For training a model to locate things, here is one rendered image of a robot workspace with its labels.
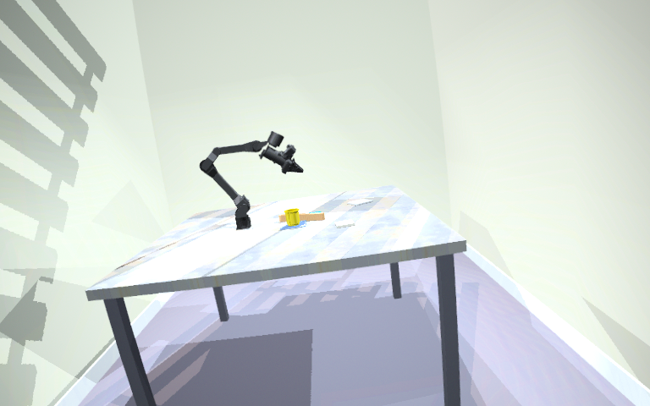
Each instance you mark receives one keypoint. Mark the light wooden plank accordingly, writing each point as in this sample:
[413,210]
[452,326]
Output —
[305,216]

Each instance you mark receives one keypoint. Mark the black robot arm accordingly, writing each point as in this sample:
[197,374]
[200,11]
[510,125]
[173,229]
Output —
[243,221]

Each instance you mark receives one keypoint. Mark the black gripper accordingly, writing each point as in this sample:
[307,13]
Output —
[287,165]

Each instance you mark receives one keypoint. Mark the yellow cup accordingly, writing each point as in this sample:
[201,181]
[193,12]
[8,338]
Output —
[292,217]

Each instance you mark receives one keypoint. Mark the white flat square pad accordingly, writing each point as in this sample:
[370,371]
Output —
[345,223]

